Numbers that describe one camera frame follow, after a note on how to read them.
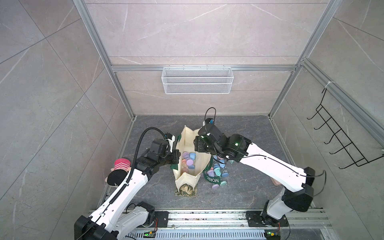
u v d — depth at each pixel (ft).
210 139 1.65
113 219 1.30
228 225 2.39
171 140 2.29
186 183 2.51
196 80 3.32
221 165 2.96
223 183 2.71
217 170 2.87
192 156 3.05
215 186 2.68
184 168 2.96
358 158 1.96
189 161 2.84
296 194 1.37
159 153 1.90
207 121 2.01
